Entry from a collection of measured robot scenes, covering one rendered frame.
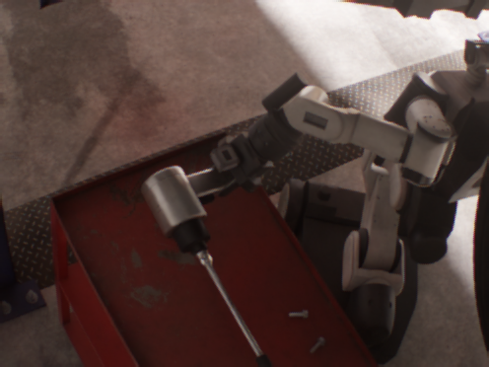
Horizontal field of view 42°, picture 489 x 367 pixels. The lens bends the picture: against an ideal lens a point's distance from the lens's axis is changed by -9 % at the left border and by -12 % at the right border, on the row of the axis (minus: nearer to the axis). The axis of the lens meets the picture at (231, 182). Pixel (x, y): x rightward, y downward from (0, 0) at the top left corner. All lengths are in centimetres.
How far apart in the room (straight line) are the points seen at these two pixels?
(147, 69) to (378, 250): 125
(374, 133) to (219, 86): 164
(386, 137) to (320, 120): 13
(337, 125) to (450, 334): 152
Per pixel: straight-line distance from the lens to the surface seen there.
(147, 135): 269
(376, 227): 227
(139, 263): 147
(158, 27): 309
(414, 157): 134
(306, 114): 131
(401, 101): 163
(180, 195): 135
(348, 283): 221
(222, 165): 137
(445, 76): 175
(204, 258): 134
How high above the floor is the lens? 217
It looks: 55 degrees down
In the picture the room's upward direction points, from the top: 21 degrees clockwise
